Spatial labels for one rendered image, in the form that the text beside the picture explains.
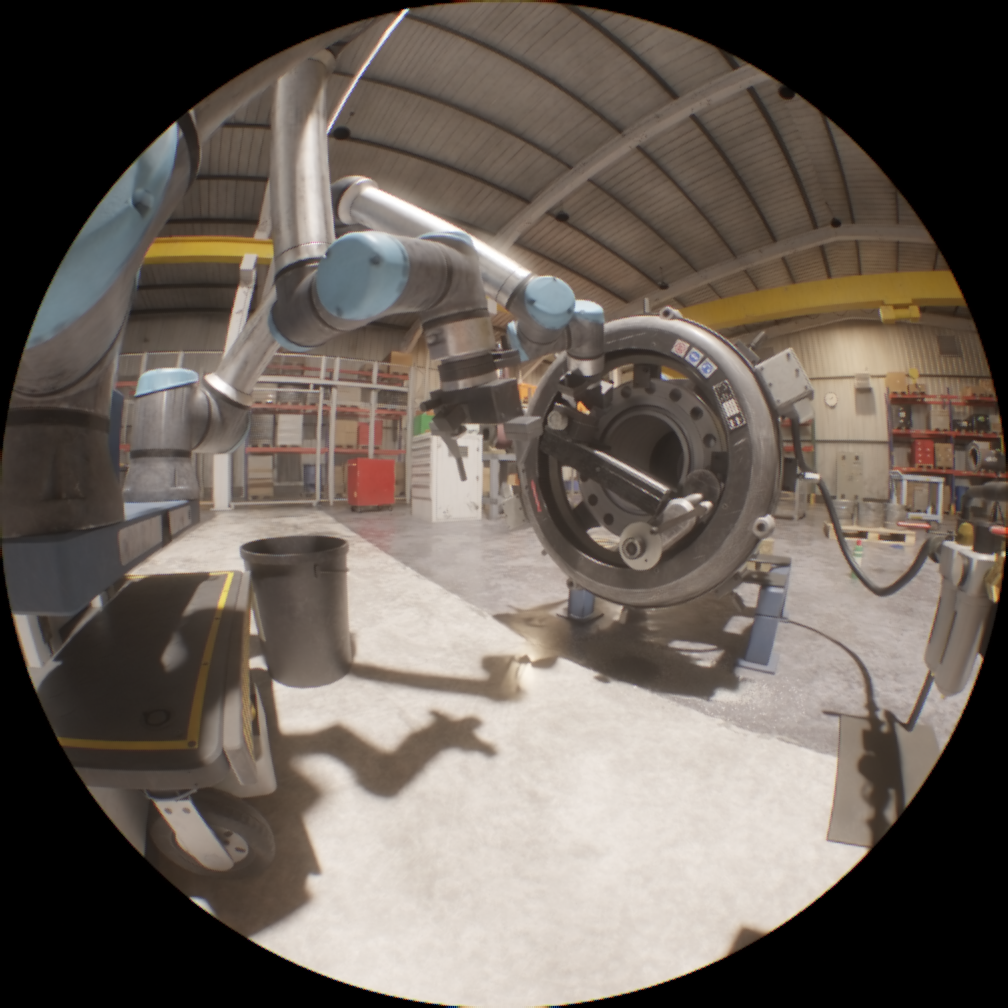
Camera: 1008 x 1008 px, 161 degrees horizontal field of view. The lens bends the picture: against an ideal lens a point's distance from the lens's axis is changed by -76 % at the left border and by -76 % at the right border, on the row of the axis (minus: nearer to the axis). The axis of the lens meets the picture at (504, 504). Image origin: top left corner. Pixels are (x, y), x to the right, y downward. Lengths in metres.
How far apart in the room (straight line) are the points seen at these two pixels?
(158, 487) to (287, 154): 0.59
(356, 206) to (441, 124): 8.10
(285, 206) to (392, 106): 8.19
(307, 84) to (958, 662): 1.29
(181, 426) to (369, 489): 5.27
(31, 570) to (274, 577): 0.66
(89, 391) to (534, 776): 0.83
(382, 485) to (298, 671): 5.23
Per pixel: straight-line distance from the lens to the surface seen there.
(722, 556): 0.79
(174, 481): 0.80
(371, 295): 0.35
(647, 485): 0.82
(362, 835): 0.66
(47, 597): 0.35
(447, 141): 9.08
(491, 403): 0.44
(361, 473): 5.90
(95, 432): 0.40
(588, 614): 1.46
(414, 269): 0.38
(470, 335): 0.45
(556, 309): 0.63
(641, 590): 0.87
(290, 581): 0.90
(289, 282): 0.49
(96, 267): 0.22
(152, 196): 0.23
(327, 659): 1.00
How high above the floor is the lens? 0.54
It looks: 4 degrees down
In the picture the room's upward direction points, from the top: 1 degrees clockwise
